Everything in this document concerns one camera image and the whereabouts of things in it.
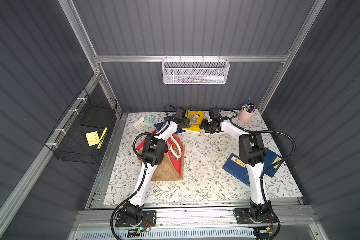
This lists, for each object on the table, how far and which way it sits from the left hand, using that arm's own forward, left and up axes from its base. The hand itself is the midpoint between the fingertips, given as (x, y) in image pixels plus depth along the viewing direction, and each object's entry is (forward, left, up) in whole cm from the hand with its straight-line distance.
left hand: (187, 123), depth 109 cm
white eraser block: (+2, +37, -1) cm, 37 cm away
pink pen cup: (+3, -42, +4) cm, 42 cm away
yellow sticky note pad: (-29, +48, +22) cm, 61 cm away
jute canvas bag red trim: (-39, +10, +11) cm, 42 cm away
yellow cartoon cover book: (+8, -7, -2) cm, 11 cm away
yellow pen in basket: (-29, +44, +22) cm, 57 cm away
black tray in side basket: (-16, +50, +24) cm, 58 cm away
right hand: (-5, -11, +2) cm, 12 cm away
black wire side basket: (-29, +55, +24) cm, 67 cm away
